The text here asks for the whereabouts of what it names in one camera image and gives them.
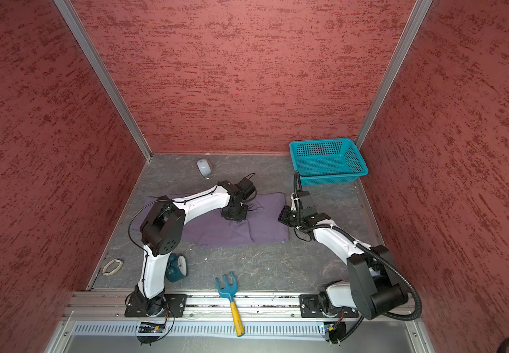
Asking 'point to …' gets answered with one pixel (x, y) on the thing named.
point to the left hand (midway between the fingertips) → (236, 221)
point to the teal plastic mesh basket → (327, 161)
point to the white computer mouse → (204, 168)
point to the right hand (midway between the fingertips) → (277, 219)
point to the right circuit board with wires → (336, 332)
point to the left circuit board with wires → (150, 327)
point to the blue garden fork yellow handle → (229, 290)
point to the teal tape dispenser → (176, 268)
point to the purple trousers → (267, 220)
